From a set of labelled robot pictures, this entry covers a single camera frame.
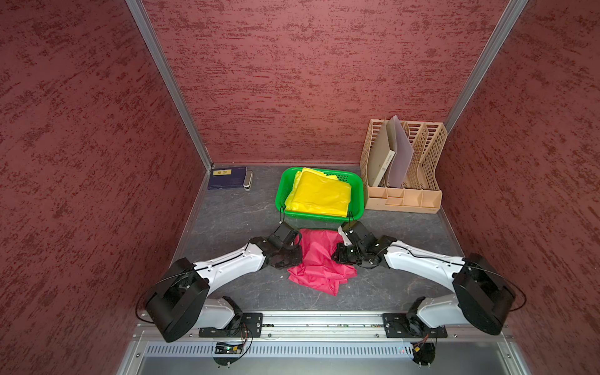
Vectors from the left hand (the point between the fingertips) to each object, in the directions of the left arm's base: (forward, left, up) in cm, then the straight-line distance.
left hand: (301, 264), depth 84 cm
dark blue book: (+46, +38, -4) cm, 60 cm away
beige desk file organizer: (+31, -53, +4) cm, 62 cm away
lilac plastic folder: (+35, -40, +22) cm, 57 cm away
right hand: (+1, -11, 0) cm, 12 cm away
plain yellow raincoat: (+30, -6, +4) cm, 31 cm away
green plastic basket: (+41, -21, +5) cm, 46 cm away
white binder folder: (+43, -34, +14) cm, 57 cm away
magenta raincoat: (-2, -6, +4) cm, 7 cm away
